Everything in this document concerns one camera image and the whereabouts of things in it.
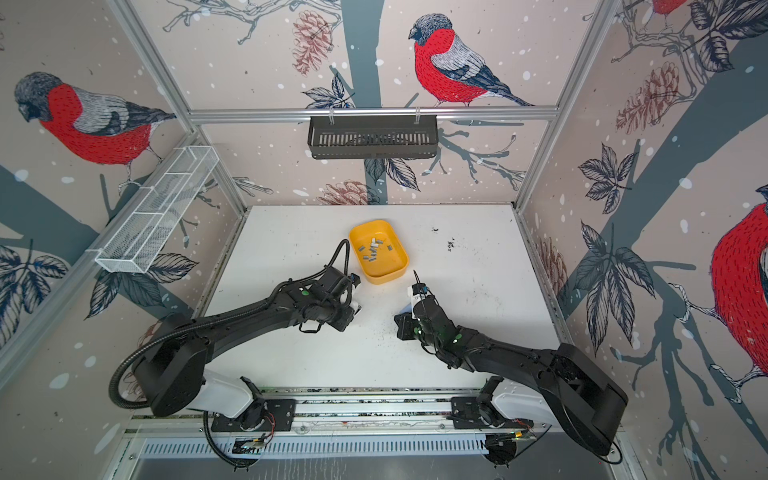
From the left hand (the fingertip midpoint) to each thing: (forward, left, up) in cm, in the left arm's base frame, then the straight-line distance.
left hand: (350, 317), depth 84 cm
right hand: (-1, -12, 0) cm, 12 cm away
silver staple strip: (+32, -6, -6) cm, 33 cm away
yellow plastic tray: (+28, -8, -6) cm, 30 cm away
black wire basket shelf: (+60, -6, +22) cm, 64 cm away
